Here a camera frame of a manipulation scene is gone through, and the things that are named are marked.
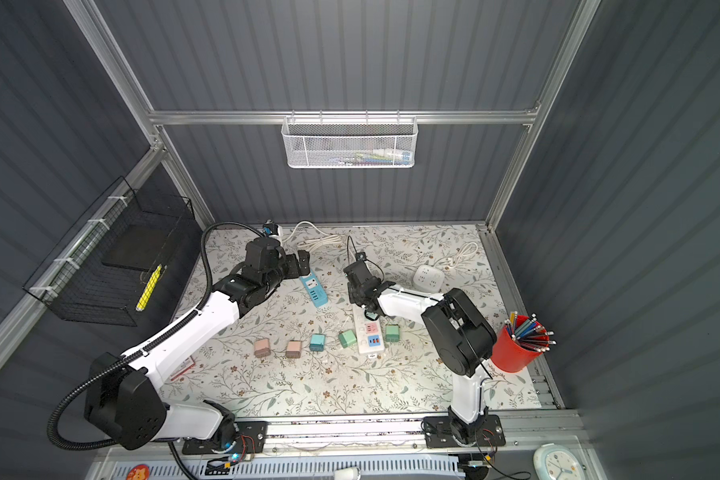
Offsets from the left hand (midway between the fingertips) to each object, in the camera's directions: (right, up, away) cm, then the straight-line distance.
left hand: (294, 255), depth 83 cm
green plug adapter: (+14, -25, +6) cm, 29 cm away
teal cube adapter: (+5, -26, +5) cm, 27 cm away
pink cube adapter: (-1, -28, +4) cm, 28 cm away
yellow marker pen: (-31, -8, -13) cm, 35 cm away
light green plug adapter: (+28, -24, +6) cm, 37 cm away
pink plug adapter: (-11, -27, +4) cm, 30 cm away
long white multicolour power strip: (+21, -24, +6) cm, 32 cm away
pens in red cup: (+63, -21, -4) cm, 67 cm away
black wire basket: (-44, -4, -11) cm, 46 cm away
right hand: (+19, -10, +13) cm, 25 cm away
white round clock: (+64, -48, -15) cm, 81 cm away
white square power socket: (+42, -8, +19) cm, 47 cm away
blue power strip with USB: (+3, -12, +16) cm, 20 cm away
